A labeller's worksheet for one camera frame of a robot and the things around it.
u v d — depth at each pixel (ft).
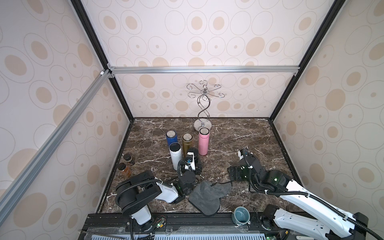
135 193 1.50
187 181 2.05
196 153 2.44
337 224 1.34
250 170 1.77
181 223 2.44
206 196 2.59
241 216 2.49
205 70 3.01
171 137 2.68
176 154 2.54
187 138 2.67
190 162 2.26
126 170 2.80
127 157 2.84
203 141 2.91
